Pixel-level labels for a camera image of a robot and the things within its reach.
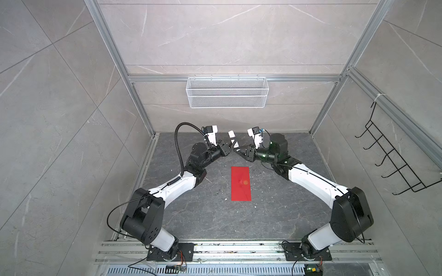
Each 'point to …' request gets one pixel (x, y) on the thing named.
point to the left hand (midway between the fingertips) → (237, 136)
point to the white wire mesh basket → (227, 92)
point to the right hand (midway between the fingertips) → (235, 149)
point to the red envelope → (240, 183)
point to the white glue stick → (231, 134)
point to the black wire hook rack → (391, 152)
